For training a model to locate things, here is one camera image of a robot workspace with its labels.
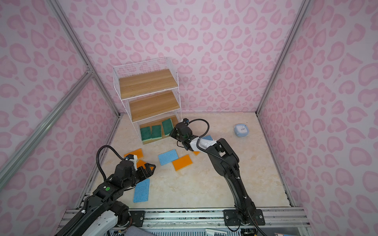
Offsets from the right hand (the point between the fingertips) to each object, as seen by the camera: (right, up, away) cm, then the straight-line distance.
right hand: (170, 129), depth 98 cm
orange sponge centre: (+8, -21, -5) cm, 23 cm away
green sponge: (-19, -3, +7) cm, 20 cm away
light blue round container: (+49, -1, +9) cm, 50 cm away
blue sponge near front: (-13, -34, -17) cm, 40 cm away
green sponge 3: (-3, +2, +4) cm, 5 cm away
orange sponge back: (+17, -15, -1) cm, 23 cm away
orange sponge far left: (-21, -15, -1) cm, 26 cm away
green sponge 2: (-12, -2, +8) cm, 15 cm away
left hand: (-8, -20, -18) cm, 28 cm away
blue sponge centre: (-1, -18, -3) cm, 18 cm away
